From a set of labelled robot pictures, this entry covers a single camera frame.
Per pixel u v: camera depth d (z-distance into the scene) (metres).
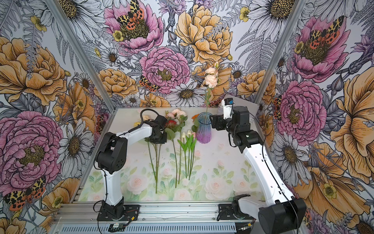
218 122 0.65
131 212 0.75
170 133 1.01
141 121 0.75
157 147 0.99
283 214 0.39
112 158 0.53
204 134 1.02
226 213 0.73
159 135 0.83
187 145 0.99
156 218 0.73
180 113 1.12
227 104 0.63
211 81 0.78
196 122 1.08
